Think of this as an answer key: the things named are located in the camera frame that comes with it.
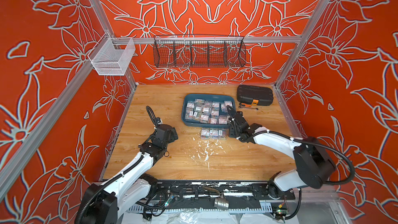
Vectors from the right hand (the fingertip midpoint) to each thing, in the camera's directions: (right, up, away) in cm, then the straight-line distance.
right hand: (232, 129), depth 90 cm
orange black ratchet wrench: (+13, +14, +15) cm, 24 cm away
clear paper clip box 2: (-11, -3, 0) cm, 12 cm away
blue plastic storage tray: (-14, +11, +7) cm, 19 cm away
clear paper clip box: (-16, -2, 0) cm, 16 cm away
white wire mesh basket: (-75, +45, +2) cm, 87 cm away
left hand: (-38, +1, -4) cm, 38 cm away
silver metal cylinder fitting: (-10, -28, -23) cm, 38 cm away
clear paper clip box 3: (-6, -3, 0) cm, 6 cm away
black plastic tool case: (+21, +21, +15) cm, 33 cm away
